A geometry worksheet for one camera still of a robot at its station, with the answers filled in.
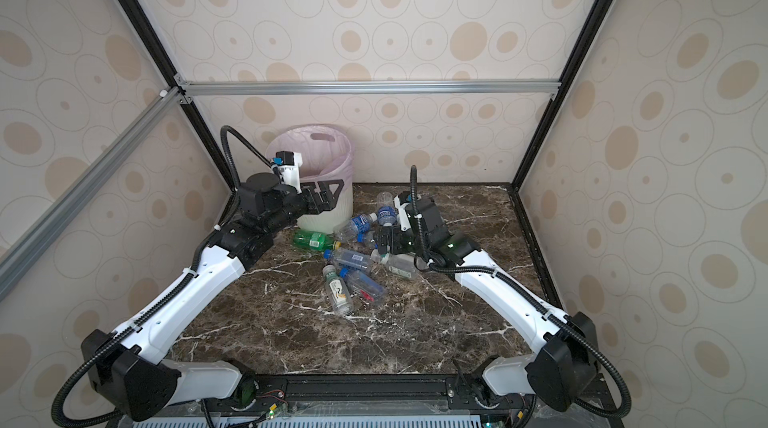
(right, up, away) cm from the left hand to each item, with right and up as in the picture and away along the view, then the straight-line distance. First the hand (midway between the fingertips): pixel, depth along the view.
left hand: (337, 180), depth 69 cm
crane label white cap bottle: (-3, -30, +16) cm, 34 cm away
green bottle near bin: (-12, -17, +28) cm, 35 cm away
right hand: (+12, -13, +9) cm, 20 cm away
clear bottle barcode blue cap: (0, -21, +24) cm, 32 cm away
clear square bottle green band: (+15, -25, +27) cm, 40 cm away
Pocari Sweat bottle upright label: (+11, -8, +35) cm, 37 cm away
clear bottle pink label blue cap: (+4, -28, +18) cm, 34 cm away
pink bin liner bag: (-10, +13, +34) cm, 38 cm away
